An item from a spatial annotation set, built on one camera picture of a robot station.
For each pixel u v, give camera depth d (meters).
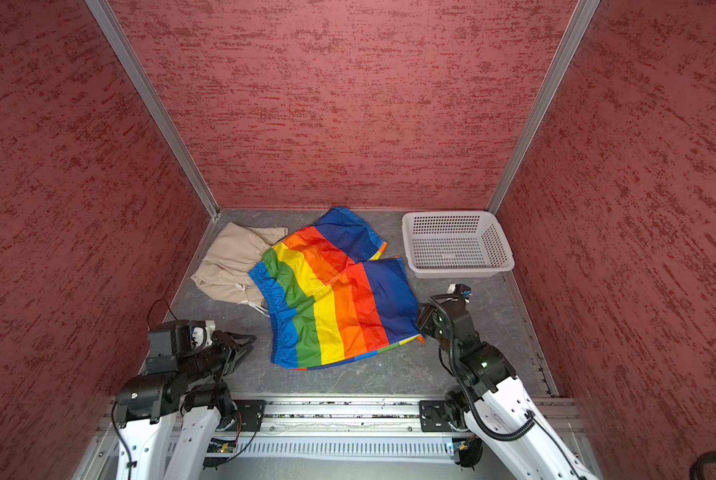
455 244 1.10
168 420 0.47
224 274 0.98
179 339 0.54
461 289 0.68
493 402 0.48
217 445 0.71
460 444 0.72
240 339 0.70
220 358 0.61
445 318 0.55
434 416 0.74
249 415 0.73
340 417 0.76
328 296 0.92
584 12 0.71
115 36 0.75
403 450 0.77
